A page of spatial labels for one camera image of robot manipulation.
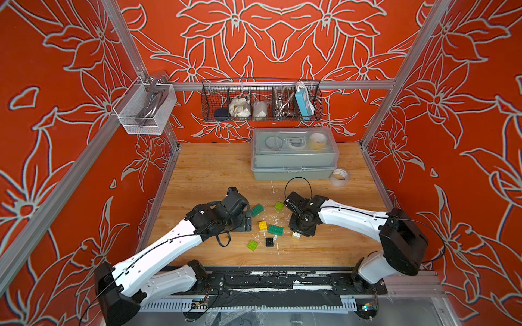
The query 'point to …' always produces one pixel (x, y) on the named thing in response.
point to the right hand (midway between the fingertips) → (288, 231)
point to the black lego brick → (269, 242)
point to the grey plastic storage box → (294, 153)
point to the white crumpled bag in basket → (240, 107)
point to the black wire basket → (257, 100)
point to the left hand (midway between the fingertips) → (243, 219)
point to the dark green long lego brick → (257, 210)
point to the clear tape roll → (338, 182)
